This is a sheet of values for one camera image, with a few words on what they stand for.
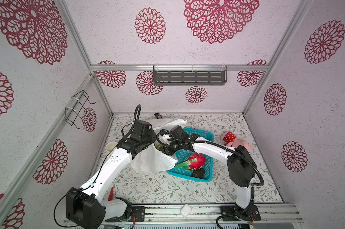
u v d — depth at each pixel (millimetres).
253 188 554
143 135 591
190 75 948
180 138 687
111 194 794
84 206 380
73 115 755
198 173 833
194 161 848
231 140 973
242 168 493
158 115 1165
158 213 760
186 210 754
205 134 973
